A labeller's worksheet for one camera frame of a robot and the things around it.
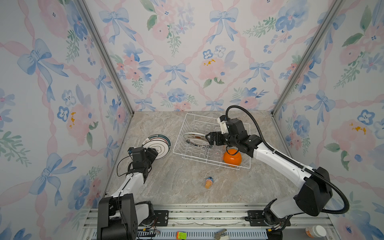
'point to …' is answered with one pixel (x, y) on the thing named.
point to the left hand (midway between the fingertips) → (153, 151)
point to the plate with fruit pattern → (197, 139)
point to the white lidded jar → (316, 231)
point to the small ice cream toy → (209, 182)
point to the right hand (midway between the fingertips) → (211, 135)
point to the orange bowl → (232, 157)
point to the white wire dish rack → (213, 154)
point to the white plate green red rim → (160, 142)
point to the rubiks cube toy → (181, 235)
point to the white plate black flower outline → (160, 143)
